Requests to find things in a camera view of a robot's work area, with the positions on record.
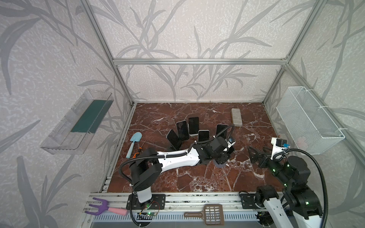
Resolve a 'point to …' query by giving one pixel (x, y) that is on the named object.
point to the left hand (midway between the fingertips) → (226, 151)
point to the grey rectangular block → (236, 117)
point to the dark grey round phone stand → (220, 166)
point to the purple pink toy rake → (104, 206)
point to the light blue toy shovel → (136, 137)
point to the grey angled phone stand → (170, 148)
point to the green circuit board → (151, 213)
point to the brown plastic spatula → (212, 213)
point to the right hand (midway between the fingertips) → (254, 146)
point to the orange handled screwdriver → (139, 150)
